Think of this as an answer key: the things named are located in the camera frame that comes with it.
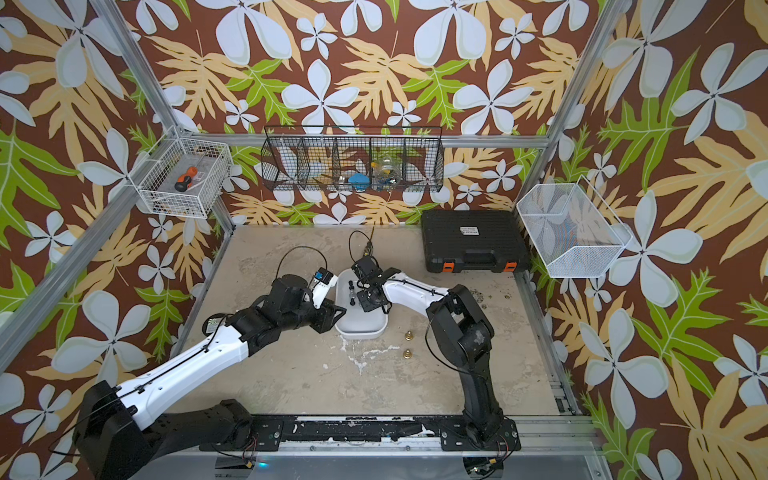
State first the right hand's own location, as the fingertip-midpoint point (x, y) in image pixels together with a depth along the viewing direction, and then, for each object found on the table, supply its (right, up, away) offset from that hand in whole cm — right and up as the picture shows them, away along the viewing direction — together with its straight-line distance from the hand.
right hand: (369, 298), depth 97 cm
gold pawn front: (+12, -15, -11) cm, 22 cm away
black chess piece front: (-6, -2, +1) cm, 6 cm away
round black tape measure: (-49, -7, -6) cm, 50 cm away
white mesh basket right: (+58, +21, -14) cm, 64 cm away
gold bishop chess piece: (+13, -11, -7) cm, 18 cm away
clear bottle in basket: (+6, +42, -3) cm, 42 cm away
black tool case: (+38, +20, +13) cm, 45 cm away
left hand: (-7, +1, -19) cm, 20 cm away
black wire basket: (-5, +47, +1) cm, 47 cm away
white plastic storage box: (-4, -6, -7) cm, 10 cm away
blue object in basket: (-3, +38, -3) cm, 38 cm away
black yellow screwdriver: (-1, +17, +14) cm, 22 cm away
